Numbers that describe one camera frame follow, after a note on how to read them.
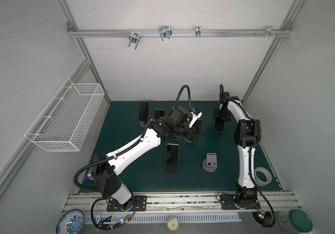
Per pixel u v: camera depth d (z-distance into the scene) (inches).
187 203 29.5
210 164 32.3
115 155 16.6
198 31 30.8
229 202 28.8
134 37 31.3
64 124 27.0
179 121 21.9
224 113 35.6
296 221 23.8
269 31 30.1
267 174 31.8
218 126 39.2
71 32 30.1
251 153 25.2
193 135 24.6
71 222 26.4
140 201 29.0
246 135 25.1
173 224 23.4
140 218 27.6
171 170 33.9
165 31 30.1
